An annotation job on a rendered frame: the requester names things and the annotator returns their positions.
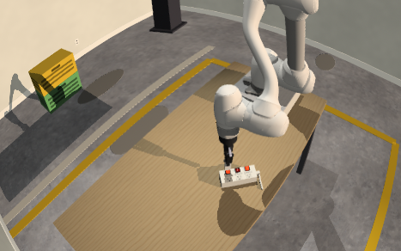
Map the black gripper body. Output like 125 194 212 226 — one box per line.
219 135 238 151

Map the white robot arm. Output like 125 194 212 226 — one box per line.
214 0 319 139

